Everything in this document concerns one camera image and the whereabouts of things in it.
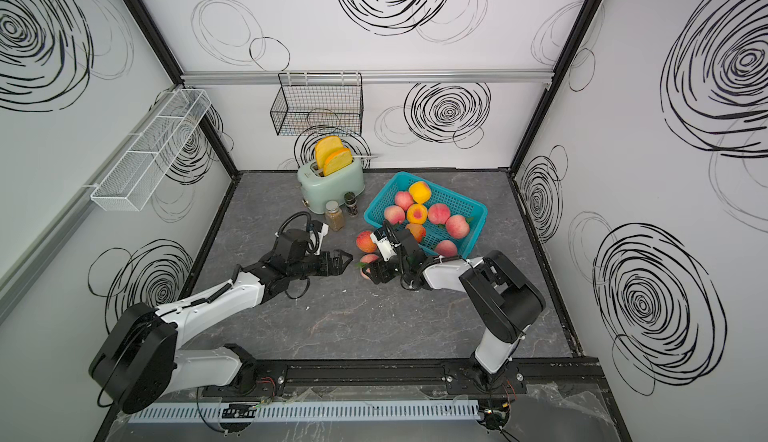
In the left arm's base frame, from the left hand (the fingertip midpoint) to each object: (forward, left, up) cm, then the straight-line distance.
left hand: (341, 257), depth 85 cm
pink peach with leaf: (+2, -7, -3) cm, 8 cm away
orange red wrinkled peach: (+8, -6, -5) cm, 11 cm away
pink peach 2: (+19, -15, -4) cm, 24 cm away
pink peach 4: (+14, -36, -3) cm, 39 cm away
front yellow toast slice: (+30, +4, +10) cm, 32 cm away
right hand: (+1, -9, -6) cm, 11 cm away
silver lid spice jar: (+16, +4, -1) cm, 17 cm away
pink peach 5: (+6, -31, -3) cm, 32 cm away
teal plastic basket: (+19, -42, -1) cm, 46 cm away
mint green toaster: (+24, +11, +2) cm, 27 cm away
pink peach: (+26, -19, -3) cm, 32 cm away
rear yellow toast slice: (+36, +9, +11) cm, 38 cm away
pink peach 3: (+19, -30, -3) cm, 36 cm away
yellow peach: (+19, -23, -3) cm, 30 cm away
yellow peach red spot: (+25, -24, +2) cm, 34 cm away
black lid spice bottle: (+22, 0, -1) cm, 22 cm away
